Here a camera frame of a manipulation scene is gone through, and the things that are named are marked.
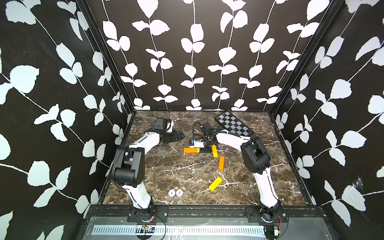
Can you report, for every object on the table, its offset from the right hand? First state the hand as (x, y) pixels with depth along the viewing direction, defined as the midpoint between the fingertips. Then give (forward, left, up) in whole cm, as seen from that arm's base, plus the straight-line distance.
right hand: (200, 145), depth 99 cm
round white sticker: (-30, +16, -1) cm, 34 cm away
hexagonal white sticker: (-30, +11, -1) cm, 32 cm away
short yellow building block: (-5, -10, +1) cm, 11 cm away
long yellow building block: (-25, -9, -1) cm, 26 cm away
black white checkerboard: (+18, -25, 0) cm, 31 cm away
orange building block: (-5, +6, +2) cm, 8 cm away
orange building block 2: (-12, -14, -2) cm, 18 cm away
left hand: (+3, +13, +9) cm, 16 cm away
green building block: (-5, +1, +3) cm, 6 cm away
